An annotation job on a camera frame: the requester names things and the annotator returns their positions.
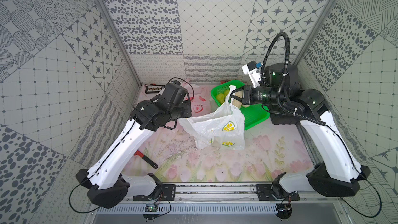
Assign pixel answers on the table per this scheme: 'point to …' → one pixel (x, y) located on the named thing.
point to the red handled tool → (138, 153)
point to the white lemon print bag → (224, 128)
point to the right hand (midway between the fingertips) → (230, 96)
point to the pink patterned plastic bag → (199, 97)
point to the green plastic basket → (253, 114)
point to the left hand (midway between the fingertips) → (193, 108)
